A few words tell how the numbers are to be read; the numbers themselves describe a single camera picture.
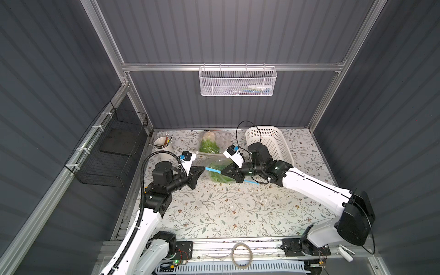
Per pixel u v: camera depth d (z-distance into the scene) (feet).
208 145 3.34
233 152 2.11
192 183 2.12
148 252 1.85
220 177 2.44
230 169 2.23
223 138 3.68
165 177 1.81
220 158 2.98
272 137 3.78
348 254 2.32
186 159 2.00
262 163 1.93
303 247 2.17
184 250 2.38
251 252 2.37
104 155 2.37
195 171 2.15
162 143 3.37
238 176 2.11
